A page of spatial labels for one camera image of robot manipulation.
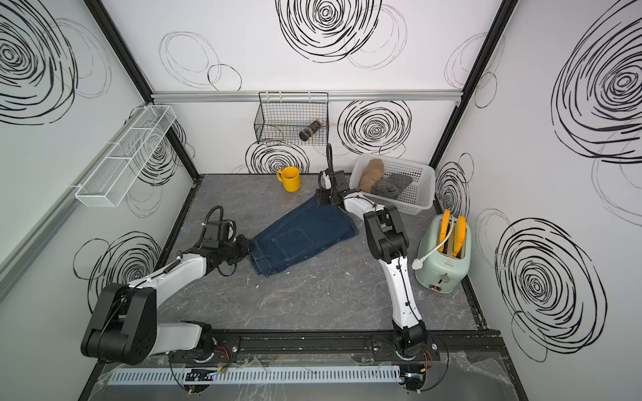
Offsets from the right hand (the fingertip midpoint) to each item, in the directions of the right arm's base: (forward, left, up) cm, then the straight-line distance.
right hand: (324, 193), depth 108 cm
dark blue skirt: (-19, +9, -4) cm, 22 cm away
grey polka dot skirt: (-4, -27, +10) cm, 29 cm away
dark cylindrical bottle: (+7, +5, +28) cm, 29 cm away
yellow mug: (+5, +15, +4) cm, 16 cm away
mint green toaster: (-39, -37, +8) cm, 54 cm away
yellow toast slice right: (-31, -42, +16) cm, 55 cm away
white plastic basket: (+3, -42, -5) cm, 42 cm away
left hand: (-27, +25, +2) cm, 36 cm away
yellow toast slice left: (-28, -38, +16) cm, 50 cm away
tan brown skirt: (+12, -22, 0) cm, 25 cm away
